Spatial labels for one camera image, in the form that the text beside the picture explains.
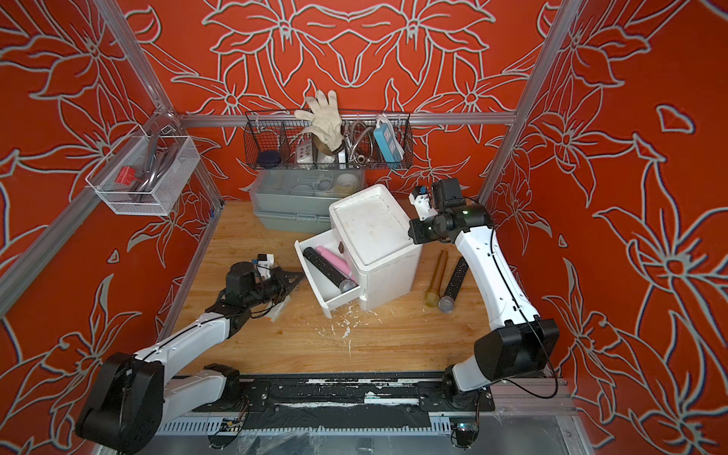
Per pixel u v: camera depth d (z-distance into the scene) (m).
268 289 0.73
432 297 0.88
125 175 0.71
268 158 0.95
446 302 0.86
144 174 0.76
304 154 0.93
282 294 0.75
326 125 0.90
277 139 1.01
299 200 0.97
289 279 0.79
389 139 0.87
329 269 0.86
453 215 0.52
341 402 0.73
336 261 0.88
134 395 0.41
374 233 0.80
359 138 0.84
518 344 0.40
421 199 0.69
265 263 0.80
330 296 0.77
